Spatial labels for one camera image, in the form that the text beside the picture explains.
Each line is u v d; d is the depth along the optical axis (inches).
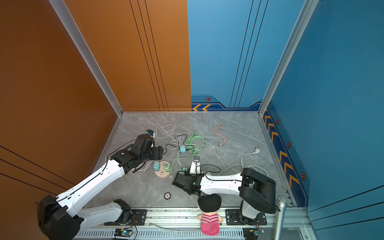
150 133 28.0
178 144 39.2
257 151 37.9
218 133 42.2
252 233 27.5
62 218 14.8
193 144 39.1
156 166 33.2
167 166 32.7
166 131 42.6
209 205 27.4
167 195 31.8
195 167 27.8
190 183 24.8
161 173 33.5
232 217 28.6
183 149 37.7
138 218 29.1
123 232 27.9
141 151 23.4
